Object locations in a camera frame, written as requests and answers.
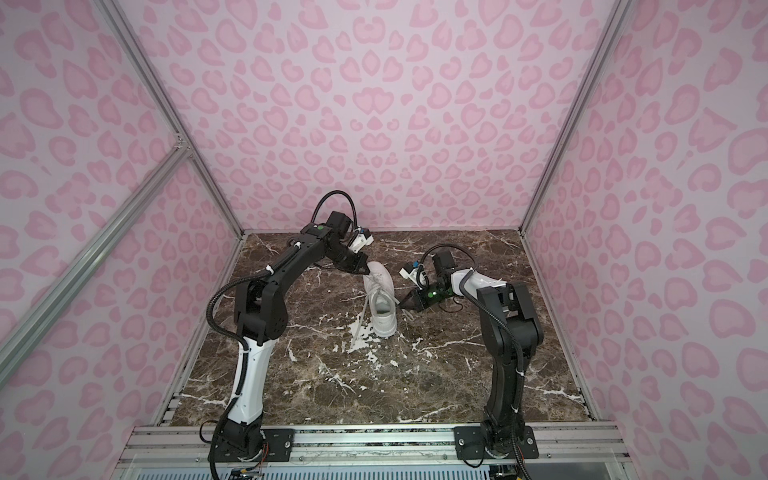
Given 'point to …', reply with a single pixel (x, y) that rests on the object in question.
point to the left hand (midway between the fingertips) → (368, 265)
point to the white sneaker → (380, 288)
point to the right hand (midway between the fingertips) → (407, 302)
